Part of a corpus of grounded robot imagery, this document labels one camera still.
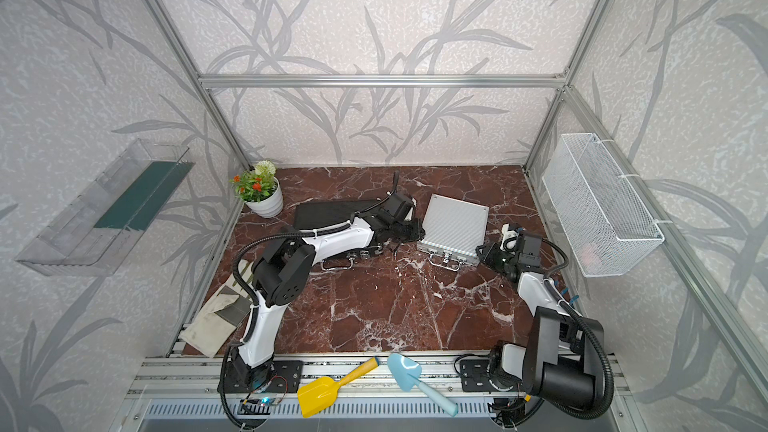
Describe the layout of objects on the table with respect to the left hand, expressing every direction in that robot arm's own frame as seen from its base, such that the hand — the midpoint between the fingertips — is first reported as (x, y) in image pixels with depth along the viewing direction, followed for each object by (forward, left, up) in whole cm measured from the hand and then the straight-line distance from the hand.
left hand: (429, 234), depth 93 cm
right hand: (-4, -15, 0) cm, 16 cm away
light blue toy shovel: (-36, +7, -7) cm, 38 cm away
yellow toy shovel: (-41, +27, -6) cm, 49 cm away
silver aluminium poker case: (+2, -9, -3) cm, 9 cm away
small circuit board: (-42, +42, -8) cm, 60 cm away
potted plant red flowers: (+13, +54, +5) cm, 56 cm away
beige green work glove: (-22, +60, -8) cm, 64 cm away
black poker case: (+11, +40, -6) cm, 42 cm away
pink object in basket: (-14, -38, +13) cm, 43 cm away
